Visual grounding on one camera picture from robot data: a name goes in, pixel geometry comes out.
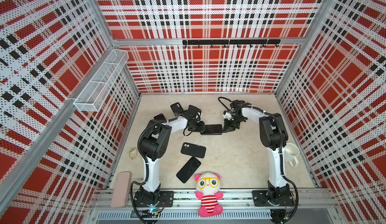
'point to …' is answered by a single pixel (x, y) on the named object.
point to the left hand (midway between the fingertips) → (203, 131)
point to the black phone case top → (176, 107)
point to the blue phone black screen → (188, 170)
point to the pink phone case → (122, 190)
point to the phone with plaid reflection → (160, 117)
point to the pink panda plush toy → (208, 184)
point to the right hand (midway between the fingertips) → (224, 131)
